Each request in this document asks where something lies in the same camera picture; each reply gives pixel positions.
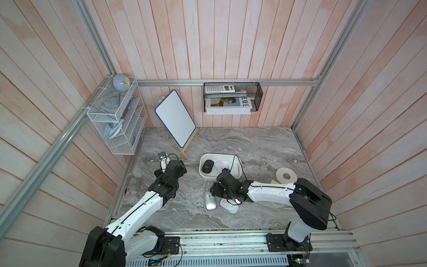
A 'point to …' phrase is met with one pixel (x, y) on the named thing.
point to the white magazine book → (228, 105)
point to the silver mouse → (210, 202)
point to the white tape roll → (281, 171)
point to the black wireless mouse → (207, 166)
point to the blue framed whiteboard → (173, 113)
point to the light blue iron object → (112, 129)
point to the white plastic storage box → (231, 162)
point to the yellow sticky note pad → (272, 182)
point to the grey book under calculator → (237, 93)
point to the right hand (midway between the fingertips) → (212, 190)
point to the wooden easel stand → (182, 149)
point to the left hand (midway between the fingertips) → (172, 166)
